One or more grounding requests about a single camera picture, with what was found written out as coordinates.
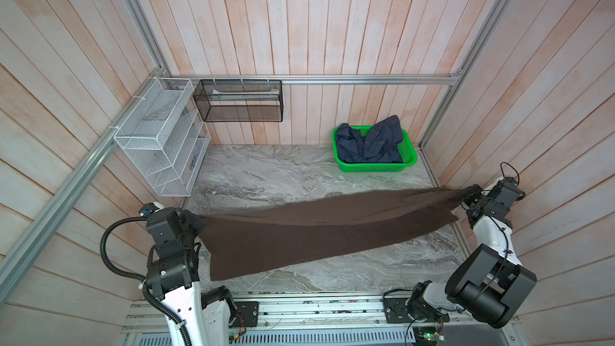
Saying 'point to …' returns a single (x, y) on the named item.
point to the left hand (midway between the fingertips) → (192, 219)
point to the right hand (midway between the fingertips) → (471, 186)
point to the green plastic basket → (408, 151)
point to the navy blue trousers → (380, 143)
